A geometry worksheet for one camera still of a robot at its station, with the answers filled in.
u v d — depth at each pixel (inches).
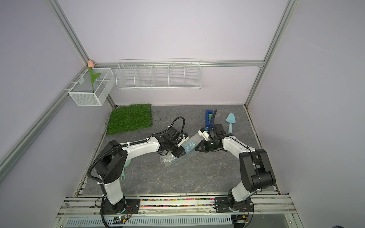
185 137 32.6
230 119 44.0
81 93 30.9
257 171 17.3
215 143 26.7
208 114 41.6
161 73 41.7
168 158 32.7
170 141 28.5
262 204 29.7
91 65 35.1
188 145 35.3
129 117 43.9
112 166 18.9
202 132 33.2
